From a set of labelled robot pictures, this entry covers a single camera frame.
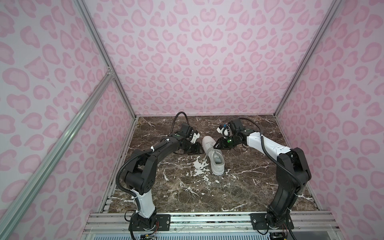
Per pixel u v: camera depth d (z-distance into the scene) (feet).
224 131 2.68
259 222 2.40
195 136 2.82
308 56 2.82
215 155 2.89
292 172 1.57
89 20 2.37
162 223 2.40
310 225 2.40
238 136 2.25
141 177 1.58
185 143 2.55
